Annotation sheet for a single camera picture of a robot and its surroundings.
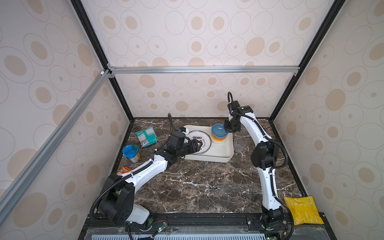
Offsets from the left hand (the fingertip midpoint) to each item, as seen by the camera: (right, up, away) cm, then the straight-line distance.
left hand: (203, 143), depth 80 cm
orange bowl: (+11, +1, +19) cm, 22 cm away
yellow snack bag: (+51, -34, -5) cm, 61 cm away
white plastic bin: (+12, -8, +20) cm, 24 cm away
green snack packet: (-39, +2, +26) cm, 47 cm away
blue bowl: (+11, +6, +20) cm, 24 cm away
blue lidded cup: (-43, -6, +9) cm, 44 cm away
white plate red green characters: (+2, +2, +25) cm, 25 cm away
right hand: (+17, +8, +18) cm, 26 cm away
